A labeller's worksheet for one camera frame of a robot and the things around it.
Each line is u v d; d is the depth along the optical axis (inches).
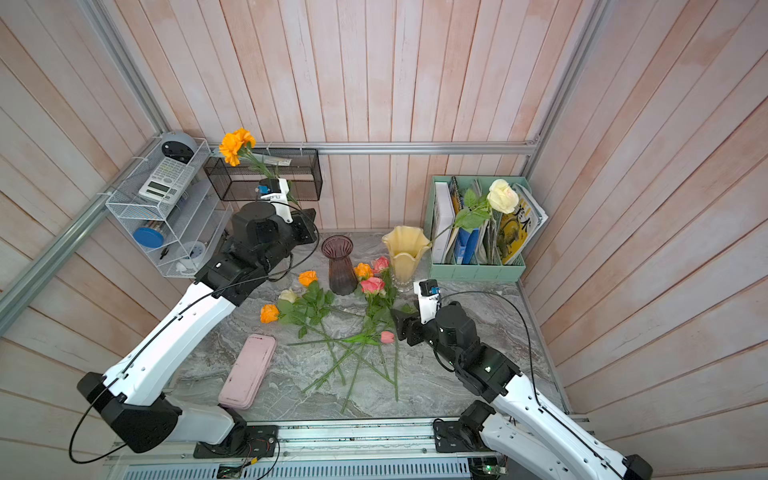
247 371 32.4
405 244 37.2
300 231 22.9
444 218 35.5
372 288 37.5
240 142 21.7
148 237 30.2
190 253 32.1
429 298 23.6
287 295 37.7
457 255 38.8
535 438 21.9
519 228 38.6
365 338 35.4
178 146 31.6
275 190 21.9
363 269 40.7
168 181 30.6
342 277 37.4
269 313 36.3
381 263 41.0
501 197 26.5
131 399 15.0
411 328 24.1
